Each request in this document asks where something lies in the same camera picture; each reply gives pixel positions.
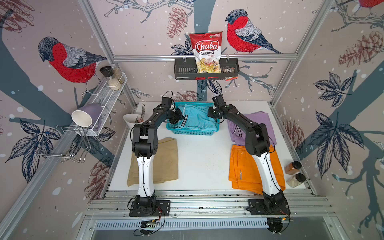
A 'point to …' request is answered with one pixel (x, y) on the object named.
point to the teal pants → (196, 117)
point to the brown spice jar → (292, 168)
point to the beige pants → (165, 166)
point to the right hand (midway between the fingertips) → (208, 112)
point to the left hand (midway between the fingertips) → (186, 113)
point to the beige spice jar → (296, 180)
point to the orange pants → (245, 172)
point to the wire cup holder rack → (64, 142)
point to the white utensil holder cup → (132, 118)
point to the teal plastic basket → (177, 103)
